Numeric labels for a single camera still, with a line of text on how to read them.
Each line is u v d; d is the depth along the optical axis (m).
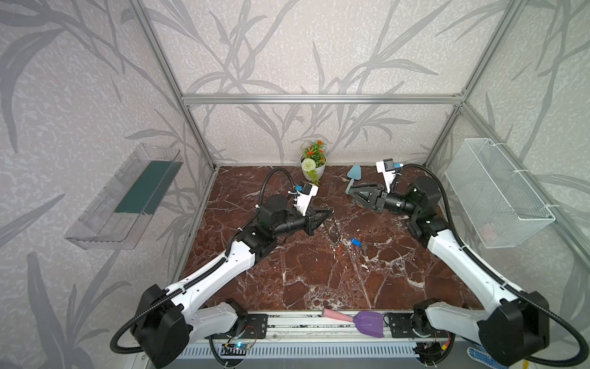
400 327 0.73
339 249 0.91
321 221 0.68
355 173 1.17
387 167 0.61
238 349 0.72
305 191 0.62
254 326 0.73
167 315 0.38
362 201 0.64
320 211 0.65
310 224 0.61
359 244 0.93
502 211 0.62
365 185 0.69
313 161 1.02
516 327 0.39
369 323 0.74
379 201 0.60
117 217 0.64
